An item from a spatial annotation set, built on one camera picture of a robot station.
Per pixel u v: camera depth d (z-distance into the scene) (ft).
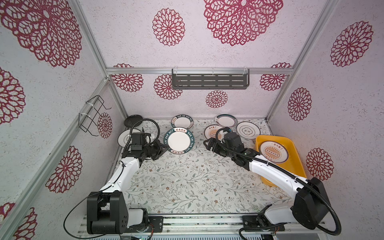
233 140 1.99
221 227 2.40
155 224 2.40
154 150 2.39
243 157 1.88
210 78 3.16
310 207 1.37
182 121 3.94
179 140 2.82
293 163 3.03
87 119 2.46
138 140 2.15
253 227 2.42
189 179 2.94
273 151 3.27
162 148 2.52
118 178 1.55
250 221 2.44
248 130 3.72
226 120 4.00
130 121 4.10
